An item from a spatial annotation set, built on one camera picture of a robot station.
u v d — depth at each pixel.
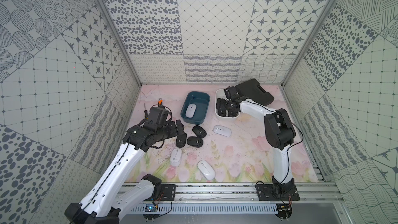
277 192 0.66
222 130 0.95
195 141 0.89
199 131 0.93
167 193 0.74
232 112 1.01
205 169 0.79
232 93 0.80
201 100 1.10
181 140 0.90
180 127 0.68
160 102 1.10
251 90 1.15
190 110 1.03
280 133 0.55
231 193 0.76
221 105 0.92
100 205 0.37
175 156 0.84
